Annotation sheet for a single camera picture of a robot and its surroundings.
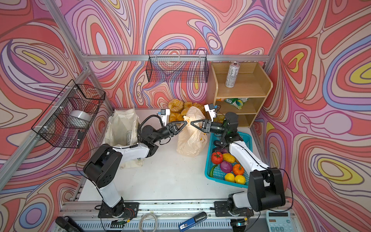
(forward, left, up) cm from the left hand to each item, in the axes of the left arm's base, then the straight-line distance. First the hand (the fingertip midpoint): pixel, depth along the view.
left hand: (187, 125), depth 71 cm
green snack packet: (+28, -35, -11) cm, 46 cm away
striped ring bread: (+30, +9, -27) cm, 41 cm away
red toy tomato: (-6, -18, -24) cm, 31 cm away
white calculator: (-38, -45, -28) cm, 65 cm away
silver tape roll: (+2, +53, +3) cm, 53 cm away
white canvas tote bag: (+13, +44, -21) cm, 51 cm away
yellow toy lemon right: (-19, -29, -25) cm, 43 cm away
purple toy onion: (-12, -23, -25) cm, 36 cm away
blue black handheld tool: (-38, -2, -26) cm, 46 cm away
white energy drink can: (+9, +39, -25) cm, 47 cm away
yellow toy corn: (-6, -25, -25) cm, 36 cm away
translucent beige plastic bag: (-7, -2, -5) cm, 8 cm away
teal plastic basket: (-14, -18, -31) cm, 38 cm away
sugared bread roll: (+38, +9, -23) cm, 46 cm away
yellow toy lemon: (-17, -24, -26) cm, 39 cm away
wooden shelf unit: (+33, -42, +2) cm, 53 cm away
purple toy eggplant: (0, -24, -27) cm, 36 cm away
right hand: (0, -2, -1) cm, 3 cm away
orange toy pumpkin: (-13, -29, -25) cm, 41 cm away
